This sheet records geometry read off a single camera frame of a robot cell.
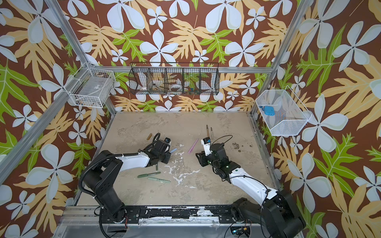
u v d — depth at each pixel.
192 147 0.99
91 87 0.86
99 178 0.47
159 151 0.75
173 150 0.97
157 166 0.91
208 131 1.08
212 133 1.07
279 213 0.40
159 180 0.85
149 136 1.05
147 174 0.88
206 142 0.73
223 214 0.75
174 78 0.98
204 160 0.74
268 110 0.86
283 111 0.84
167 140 0.86
